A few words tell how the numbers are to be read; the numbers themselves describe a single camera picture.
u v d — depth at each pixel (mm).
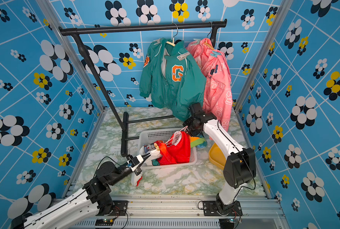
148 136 954
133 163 540
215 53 577
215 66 625
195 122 655
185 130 840
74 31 521
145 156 655
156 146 691
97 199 539
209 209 726
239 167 445
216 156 934
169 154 737
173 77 722
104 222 722
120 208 731
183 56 592
